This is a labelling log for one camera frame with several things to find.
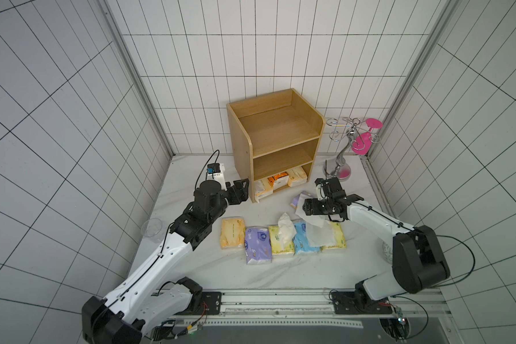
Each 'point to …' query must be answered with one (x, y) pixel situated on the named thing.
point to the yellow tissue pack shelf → (339, 236)
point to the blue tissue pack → (300, 239)
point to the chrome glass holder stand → (356, 134)
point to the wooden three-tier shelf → (271, 134)
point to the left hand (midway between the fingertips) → (238, 186)
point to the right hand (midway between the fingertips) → (304, 206)
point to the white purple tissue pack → (297, 203)
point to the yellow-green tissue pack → (282, 236)
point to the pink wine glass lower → (361, 144)
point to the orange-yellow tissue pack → (232, 234)
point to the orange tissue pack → (279, 180)
